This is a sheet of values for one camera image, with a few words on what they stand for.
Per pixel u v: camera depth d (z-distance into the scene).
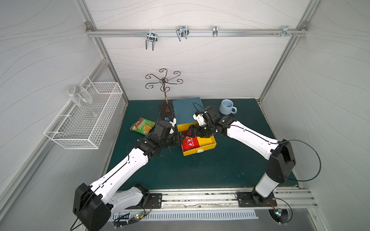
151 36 0.78
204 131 0.69
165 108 1.10
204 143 0.77
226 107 1.09
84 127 0.67
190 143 0.80
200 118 0.75
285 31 0.77
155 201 0.74
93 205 0.37
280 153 0.44
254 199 0.66
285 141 0.45
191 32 0.78
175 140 0.67
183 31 0.75
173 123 0.70
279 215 0.72
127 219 0.68
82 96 0.66
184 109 0.86
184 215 0.70
